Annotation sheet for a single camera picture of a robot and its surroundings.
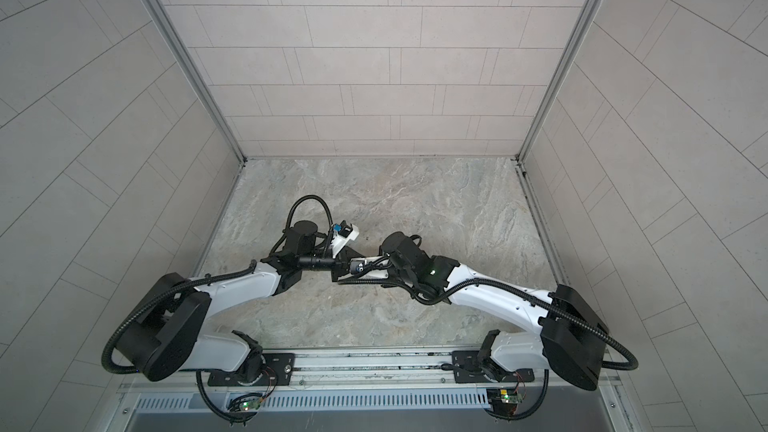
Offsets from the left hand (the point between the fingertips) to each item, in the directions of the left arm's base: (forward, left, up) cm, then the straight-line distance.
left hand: (372, 262), depth 78 cm
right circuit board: (-28, -33, -10) cm, 45 cm away
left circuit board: (-30, +25, -6) cm, 40 cm away
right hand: (+1, -1, 0) cm, 1 cm away
